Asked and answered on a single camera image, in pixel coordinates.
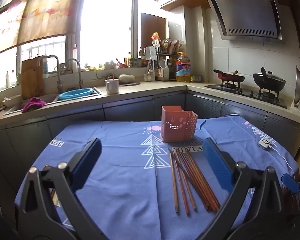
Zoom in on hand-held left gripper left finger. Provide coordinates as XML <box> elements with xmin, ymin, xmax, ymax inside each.
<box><xmin>15</xmin><ymin>137</ymin><xmax>108</xmax><ymax>240</ymax></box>

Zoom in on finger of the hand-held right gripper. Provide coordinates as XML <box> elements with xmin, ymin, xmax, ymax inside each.
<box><xmin>281</xmin><ymin>173</ymin><xmax>300</xmax><ymax>194</ymax></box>

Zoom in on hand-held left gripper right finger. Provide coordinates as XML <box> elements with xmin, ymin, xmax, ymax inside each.
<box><xmin>197</xmin><ymin>137</ymin><xmax>290</xmax><ymax>240</ymax></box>

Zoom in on bundle of wooden chopsticks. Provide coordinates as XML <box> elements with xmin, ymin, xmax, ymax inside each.
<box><xmin>167</xmin><ymin>147</ymin><xmax>221</xmax><ymax>214</ymax></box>

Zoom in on pink plastic utensil holder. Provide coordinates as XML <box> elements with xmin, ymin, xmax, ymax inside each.
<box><xmin>161</xmin><ymin>105</ymin><xmax>198</xmax><ymax>142</ymax></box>

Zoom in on blue printed tablecloth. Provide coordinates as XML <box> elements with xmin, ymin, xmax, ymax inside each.
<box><xmin>14</xmin><ymin>114</ymin><xmax>300</xmax><ymax>240</ymax></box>

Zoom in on white square button device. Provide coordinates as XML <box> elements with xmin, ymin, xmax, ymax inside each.
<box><xmin>257</xmin><ymin>138</ymin><xmax>275</xmax><ymax>151</ymax></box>

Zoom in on dark kitchen cabinets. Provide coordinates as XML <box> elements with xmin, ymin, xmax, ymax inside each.
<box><xmin>0</xmin><ymin>90</ymin><xmax>300</xmax><ymax>230</ymax></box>

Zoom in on blue plastic basin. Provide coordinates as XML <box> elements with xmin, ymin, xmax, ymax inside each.
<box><xmin>58</xmin><ymin>88</ymin><xmax>93</xmax><ymax>100</ymax></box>

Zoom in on steel sink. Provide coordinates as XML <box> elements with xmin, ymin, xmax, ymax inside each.
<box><xmin>4</xmin><ymin>86</ymin><xmax>104</xmax><ymax>115</ymax></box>

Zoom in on black gas stove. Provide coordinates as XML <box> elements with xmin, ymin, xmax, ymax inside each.
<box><xmin>204</xmin><ymin>82</ymin><xmax>289</xmax><ymax>109</ymax></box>

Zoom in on pink cloth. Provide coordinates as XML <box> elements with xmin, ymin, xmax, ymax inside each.
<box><xmin>22</xmin><ymin>97</ymin><xmax>47</xmax><ymax>113</ymax></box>

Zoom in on white mug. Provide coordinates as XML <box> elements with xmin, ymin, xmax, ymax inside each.
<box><xmin>105</xmin><ymin>78</ymin><xmax>120</xmax><ymax>95</ymax></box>

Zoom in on red frying pan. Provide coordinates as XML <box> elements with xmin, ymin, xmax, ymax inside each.
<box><xmin>213</xmin><ymin>69</ymin><xmax>245</xmax><ymax>87</ymax></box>

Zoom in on grey cloth bundle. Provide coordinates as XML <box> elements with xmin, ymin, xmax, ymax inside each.
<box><xmin>119</xmin><ymin>74</ymin><xmax>136</xmax><ymax>84</ymax></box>

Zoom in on curved steel faucet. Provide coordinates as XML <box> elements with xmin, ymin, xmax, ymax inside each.
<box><xmin>64</xmin><ymin>58</ymin><xmax>83</xmax><ymax>89</ymax></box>

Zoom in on metal pan lid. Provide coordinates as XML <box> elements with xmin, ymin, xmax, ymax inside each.
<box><xmin>291</xmin><ymin>65</ymin><xmax>300</xmax><ymax>113</ymax></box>

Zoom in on dark wooden cutting board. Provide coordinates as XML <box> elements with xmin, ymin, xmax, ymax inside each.
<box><xmin>20</xmin><ymin>68</ymin><xmax>44</xmax><ymax>100</ymax></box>

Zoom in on black wok with lid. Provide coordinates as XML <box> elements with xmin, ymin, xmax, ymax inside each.
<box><xmin>252</xmin><ymin>67</ymin><xmax>286</xmax><ymax>93</ymax></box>

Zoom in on cooking oil bottle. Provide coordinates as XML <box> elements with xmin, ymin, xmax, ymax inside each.
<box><xmin>175</xmin><ymin>52</ymin><xmax>192</xmax><ymax>82</ymax></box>

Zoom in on tall steel faucet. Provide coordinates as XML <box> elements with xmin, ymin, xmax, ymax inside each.
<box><xmin>37</xmin><ymin>55</ymin><xmax>64</xmax><ymax>94</ymax></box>

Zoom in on white plastic jug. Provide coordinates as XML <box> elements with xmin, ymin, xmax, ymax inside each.
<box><xmin>157</xmin><ymin>57</ymin><xmax>169</xmax><ymax>80</ymax></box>

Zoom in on metal spice rack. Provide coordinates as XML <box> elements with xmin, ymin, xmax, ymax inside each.
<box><xmin>145</xmin><ymin>46</ymin><xmax>178</xmax><ymax>81</ymax></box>

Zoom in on light wooden cutting board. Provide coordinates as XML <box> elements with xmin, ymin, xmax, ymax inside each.
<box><xmin>21</xmin><ymin>55</ymin><xmax>47</xmax><ymax>80</ymax></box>

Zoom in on pile of snack bags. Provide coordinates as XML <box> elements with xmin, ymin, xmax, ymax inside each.
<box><xmin>151</xmin><ymin>31</ymin><xmax>186</xmax><ymax>54</ymax></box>

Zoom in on brown board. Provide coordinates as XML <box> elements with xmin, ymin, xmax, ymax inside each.
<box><xmin>141</xmin><ymin>12</ymin><xmax>167</xmax><ymax>53</ymax></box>

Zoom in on steel range hood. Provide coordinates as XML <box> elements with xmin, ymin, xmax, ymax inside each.
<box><xmin>204</xmin><ymin>0</ymin><xmax>287</xmax><ymax>45</ymax></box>

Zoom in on wide printed window blind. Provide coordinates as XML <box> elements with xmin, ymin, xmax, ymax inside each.
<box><xmin>17</xmin><ymin>0</ymin><xmax>73</xmax><ymax>45</ymax></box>

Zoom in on narrow printed window blind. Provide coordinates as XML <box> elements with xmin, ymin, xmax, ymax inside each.
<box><xmin>0</xmin><ymin>5</ymin><xmax>28</xmax><ymax>55</ymax></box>

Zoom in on white cable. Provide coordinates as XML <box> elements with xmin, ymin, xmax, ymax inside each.
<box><xmin>269</xmin><ymin>146</ymin><xmax>297</xmax><ymax>180</ymax></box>

